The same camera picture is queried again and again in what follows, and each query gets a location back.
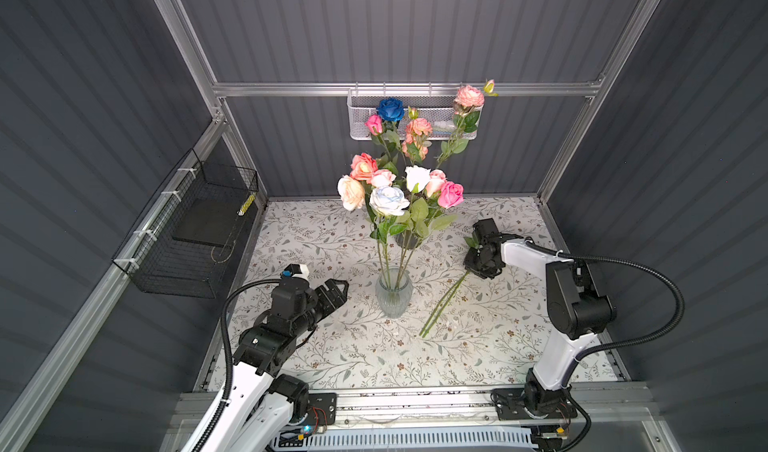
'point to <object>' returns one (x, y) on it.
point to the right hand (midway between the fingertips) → (472, 268)
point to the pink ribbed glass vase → (407, 240)
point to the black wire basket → (175, 248)
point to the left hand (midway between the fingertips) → (340, 290)
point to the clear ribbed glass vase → (394, 287)
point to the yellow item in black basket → (250, 199)
